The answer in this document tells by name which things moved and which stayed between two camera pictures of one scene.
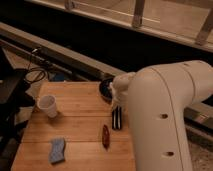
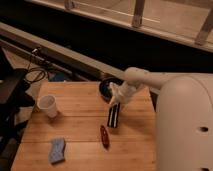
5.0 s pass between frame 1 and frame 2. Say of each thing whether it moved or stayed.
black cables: stayed
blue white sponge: stayed
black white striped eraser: moved
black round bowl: stayed
